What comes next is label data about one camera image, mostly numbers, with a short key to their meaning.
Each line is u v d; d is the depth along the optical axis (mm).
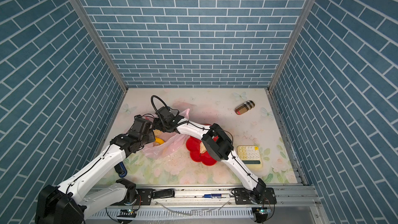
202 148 849
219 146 584
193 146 894
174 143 889
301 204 724
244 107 1054
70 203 375
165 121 752
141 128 621
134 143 578
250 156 847
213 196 735
